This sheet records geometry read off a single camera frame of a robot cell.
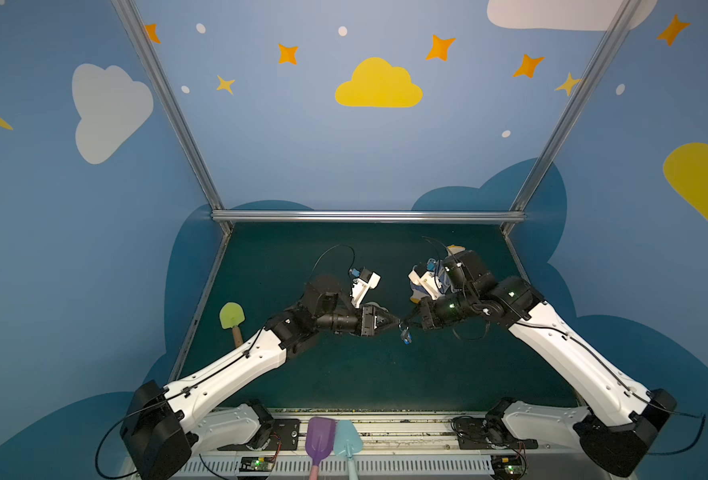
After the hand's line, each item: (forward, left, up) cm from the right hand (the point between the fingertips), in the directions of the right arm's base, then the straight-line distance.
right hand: (407, 319), depth 68 cm
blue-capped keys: (-3, 0, -2) cm, 4 cm away
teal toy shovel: (-22, +13, -23) cm, 34 cm away
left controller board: (-27, +35, -25) cm, 51 cm away
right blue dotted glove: (+45, -24, -26) cm, 57 cm away
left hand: (-3, +2, +2) cm, 4 cm away
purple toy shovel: (-22, +20, -24) cm, 38 cm away
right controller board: (-24, -27, -27) cm, 45 cm away
